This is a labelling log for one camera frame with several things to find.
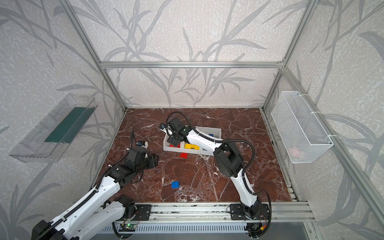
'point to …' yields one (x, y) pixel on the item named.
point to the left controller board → (127, 227)
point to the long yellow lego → (191, 146)
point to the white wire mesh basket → (303, 136)
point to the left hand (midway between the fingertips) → (157, 153)
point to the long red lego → (171, 145)
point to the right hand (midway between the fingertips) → (174, 129)
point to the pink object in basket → (296, 153)
